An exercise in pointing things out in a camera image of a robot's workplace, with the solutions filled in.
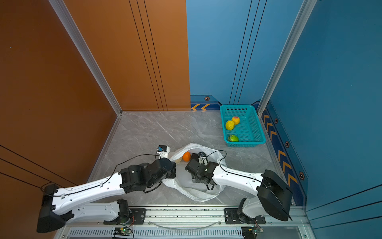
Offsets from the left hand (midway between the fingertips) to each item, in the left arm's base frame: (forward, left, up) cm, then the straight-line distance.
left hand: (179, 165), depth 72 cm
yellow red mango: (+42, -38, -12) cm, 58 cm away
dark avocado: (+13, -8, -15) cm, 21 cm away
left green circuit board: (-25, +27, -20) cm, 42 cm away
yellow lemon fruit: (+37, -32, -12) cm, 50 cm away
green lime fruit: (+24, -32, -11) cm, 42 cm away
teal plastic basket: (+36, -47, -17) cm, 62 cm away
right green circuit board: (-25, -34, -18) cm, 46 cm away
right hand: (0, -11, -14) cm, 18 cm away
